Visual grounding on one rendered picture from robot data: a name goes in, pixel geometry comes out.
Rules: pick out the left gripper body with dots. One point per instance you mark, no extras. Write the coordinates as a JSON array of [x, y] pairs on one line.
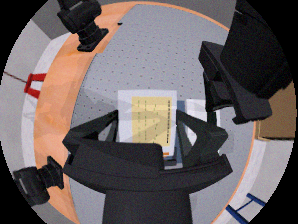
[[249, 60]]

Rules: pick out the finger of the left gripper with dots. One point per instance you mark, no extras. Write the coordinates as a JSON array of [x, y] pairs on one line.
[[207, 86], [213, 104]]

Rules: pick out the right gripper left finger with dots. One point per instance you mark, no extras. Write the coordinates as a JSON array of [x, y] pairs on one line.
[[91, 129]]

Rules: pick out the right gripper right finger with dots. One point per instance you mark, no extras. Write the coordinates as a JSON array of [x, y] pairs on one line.
[[209, 137]]

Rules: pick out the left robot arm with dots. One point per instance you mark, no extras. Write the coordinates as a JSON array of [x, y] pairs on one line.
[[90, 37]]

